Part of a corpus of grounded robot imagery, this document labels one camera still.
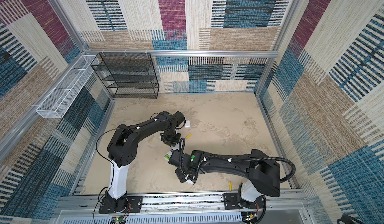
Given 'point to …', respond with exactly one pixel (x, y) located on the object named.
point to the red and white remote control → (167, 155)
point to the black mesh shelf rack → (127, 75)
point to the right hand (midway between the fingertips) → (185, 176)
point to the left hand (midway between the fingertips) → (174, 144)
